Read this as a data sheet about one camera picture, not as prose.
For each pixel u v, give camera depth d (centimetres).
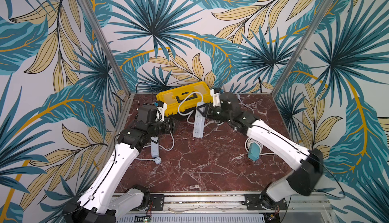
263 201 66
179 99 94
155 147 88
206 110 65
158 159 86
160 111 57
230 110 56
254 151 83
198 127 71
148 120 54
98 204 37
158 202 73
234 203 75
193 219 70
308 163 42
